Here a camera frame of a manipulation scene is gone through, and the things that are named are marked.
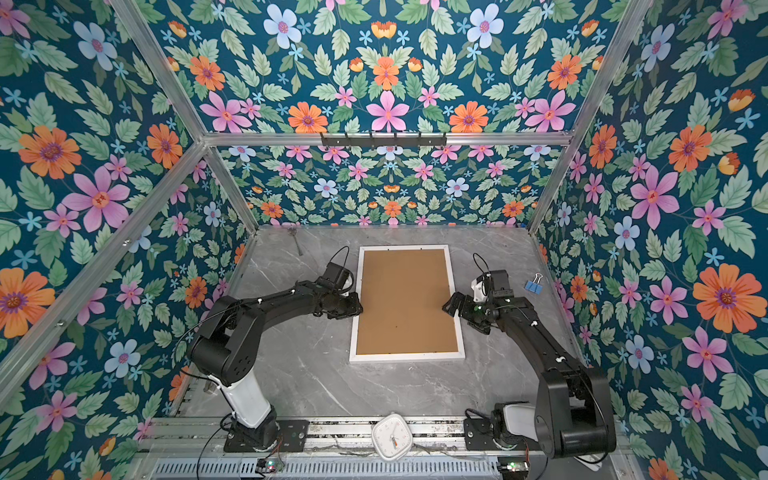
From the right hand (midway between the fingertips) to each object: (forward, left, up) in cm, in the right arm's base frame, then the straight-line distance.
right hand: (455, 311), depth 86 cm
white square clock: (-31, +18, -6) cm, 36 cm away
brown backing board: (+11, +16, -8) cm, 21 cm away
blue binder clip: (+14, -30, -8) cm, 34 cm away
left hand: (+5, +28, -4) cm, 28 cm away
